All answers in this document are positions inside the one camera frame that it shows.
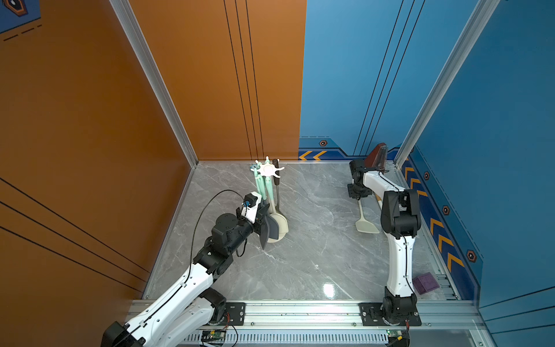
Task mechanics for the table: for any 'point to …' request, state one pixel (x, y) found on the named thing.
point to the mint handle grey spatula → (282, 226)
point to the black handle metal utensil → (277, 181)
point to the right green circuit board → (394, 332)
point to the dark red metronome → (377, 157)
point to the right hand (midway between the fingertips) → (358, 194)
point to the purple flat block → (425, 283)
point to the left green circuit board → (212, 334)
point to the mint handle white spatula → (363, 225)
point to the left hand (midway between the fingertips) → (266, 201)
